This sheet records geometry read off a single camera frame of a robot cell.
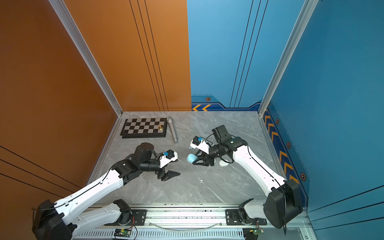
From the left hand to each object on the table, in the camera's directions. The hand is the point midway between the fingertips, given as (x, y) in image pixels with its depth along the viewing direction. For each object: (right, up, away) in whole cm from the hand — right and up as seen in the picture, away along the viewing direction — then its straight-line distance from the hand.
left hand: (177, 164), depth 73 cm
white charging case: (+26, -4, +17) cm, 32 cm away
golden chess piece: (-16, +17, +31) cm, 39 cm away
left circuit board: (-27, -33, -1) cm, 42 cm away
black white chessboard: (-28, +18, +32) cm, 46 cm away
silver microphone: (-10, +20, +36) cm, 42 cm away
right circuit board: (+38, -31, -4) cm, 49 cm away
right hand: (+8, +3, 0) cm, 9 cm away
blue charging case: (+7, +4, -3) cm, 8 cm away
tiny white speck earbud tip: (+12, -13, +13) cm, 22 cm away
